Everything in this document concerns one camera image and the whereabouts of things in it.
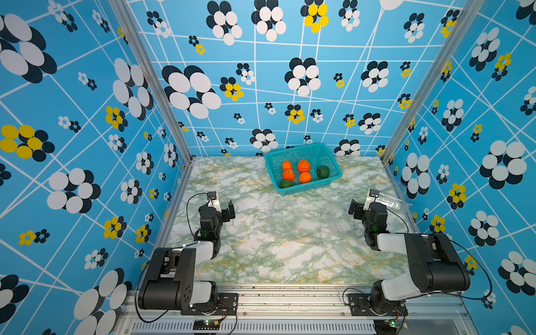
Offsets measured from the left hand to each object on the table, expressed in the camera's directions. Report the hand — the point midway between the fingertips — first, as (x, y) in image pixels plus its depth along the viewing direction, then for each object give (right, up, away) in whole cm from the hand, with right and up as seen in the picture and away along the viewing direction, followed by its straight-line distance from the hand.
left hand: (222, 200), depth 91 cm
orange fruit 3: (+30, +11, +14) cm, 35 cm away
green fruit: (+48, +13, +17) cm, 53 cm away
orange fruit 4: (+39, +10, +14) cm, 43 cm away
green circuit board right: (+62, -41, -20) cm, 77 cm away
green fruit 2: (+29, +7, +13) cm, 33 cm away
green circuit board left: (-1, -42, -18) cm, 46 cm away
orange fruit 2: (+39, +16, +18) cm, 45 cm away
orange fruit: (+30, +17, +21) cm, 40 cm away
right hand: (+65, -1, +2) cm, 65 cm away
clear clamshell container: (+29, -10, +4) cm, 31 cm away
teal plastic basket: (+48, +23, +24) cm, 58 cm away
